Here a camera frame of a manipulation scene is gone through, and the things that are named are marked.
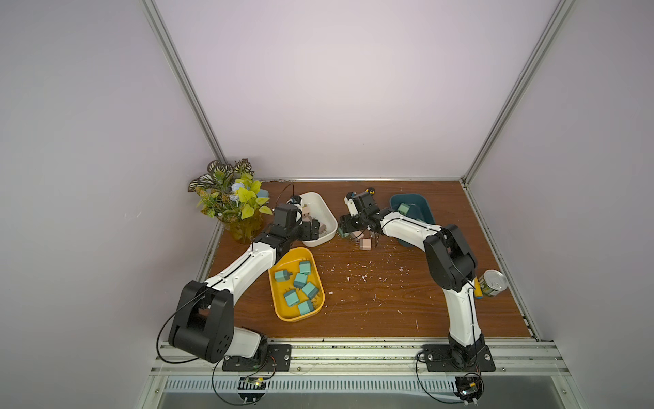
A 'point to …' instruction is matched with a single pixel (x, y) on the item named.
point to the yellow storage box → (290, 261)
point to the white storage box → (321, 212)
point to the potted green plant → (231, 194)
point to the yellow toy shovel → (478, 292)
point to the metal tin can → (492, 281)
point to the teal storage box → (418, 209)
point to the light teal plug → (281, 276)
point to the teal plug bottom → (310, 290)
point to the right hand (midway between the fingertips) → (346, 216)
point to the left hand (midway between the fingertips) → (311, 221)
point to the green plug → (404, 209)
